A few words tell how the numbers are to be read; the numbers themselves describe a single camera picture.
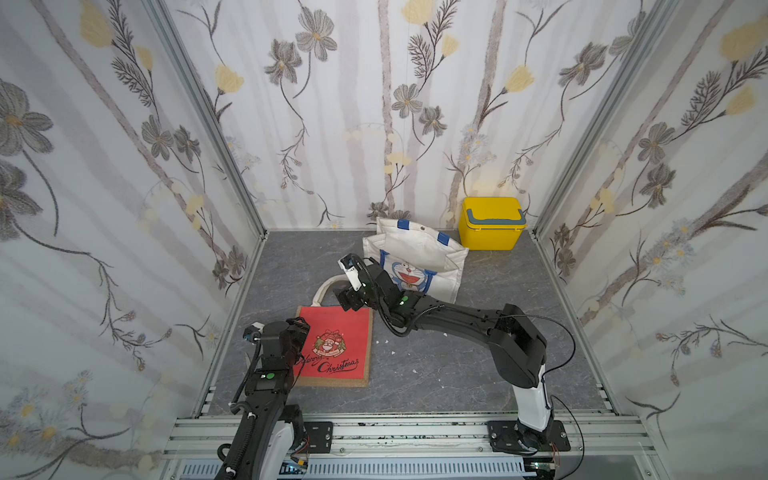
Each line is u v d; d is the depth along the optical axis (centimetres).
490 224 104
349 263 71
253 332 65
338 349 88
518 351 49
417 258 100
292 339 73
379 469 70
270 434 53
